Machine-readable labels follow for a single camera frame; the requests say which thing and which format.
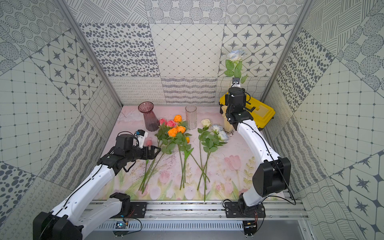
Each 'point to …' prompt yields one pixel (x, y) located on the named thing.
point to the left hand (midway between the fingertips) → (153, 146)
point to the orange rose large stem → (172, 134)
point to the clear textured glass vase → (191, 114)
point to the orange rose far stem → (178, 118)
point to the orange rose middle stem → (181, 140)
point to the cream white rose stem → (203, 132)
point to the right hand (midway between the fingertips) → (238, 93)
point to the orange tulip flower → (187, 152)
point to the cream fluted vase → (228, 128)
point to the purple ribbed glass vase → (151, 123)
